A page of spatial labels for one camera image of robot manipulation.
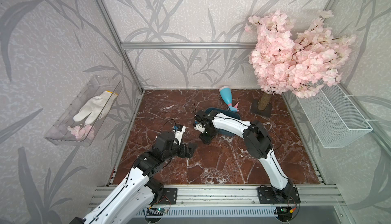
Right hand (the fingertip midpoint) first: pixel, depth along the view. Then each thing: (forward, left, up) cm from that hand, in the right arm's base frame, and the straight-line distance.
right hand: (206, 139), depth 94 cm
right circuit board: (-38, -37, -3) cm, 53 cm away
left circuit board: (-36, +21, +1) cm, 42 cm away
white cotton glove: (-1, +49, +34) cm, 60 cm away
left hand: (-10, +8, +16) cm, 20 cm away
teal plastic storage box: (+19, -15, +1) cm, 24 cm away
